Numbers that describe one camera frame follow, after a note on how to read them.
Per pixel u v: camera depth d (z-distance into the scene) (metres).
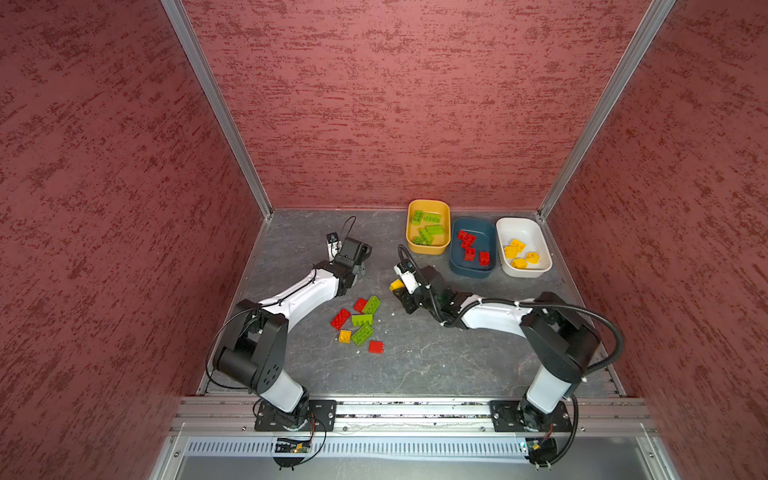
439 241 1.10
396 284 0.87
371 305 0.92
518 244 1.10
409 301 0.80
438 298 0.70
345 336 0.87
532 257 1.04
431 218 1.17
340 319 0.90
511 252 1.06
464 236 1.10
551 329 0.47
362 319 0.88
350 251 0.72
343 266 0.70
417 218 1.17
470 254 1.03
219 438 1.03
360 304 0.92
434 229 1.13
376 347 0.86
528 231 1.12
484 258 1.03
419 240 1.10
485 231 1.10
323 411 0.74
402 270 0.80
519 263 1.03
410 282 0.77
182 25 0.73
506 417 0.74
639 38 0.76
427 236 1.10
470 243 1.10
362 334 0.87
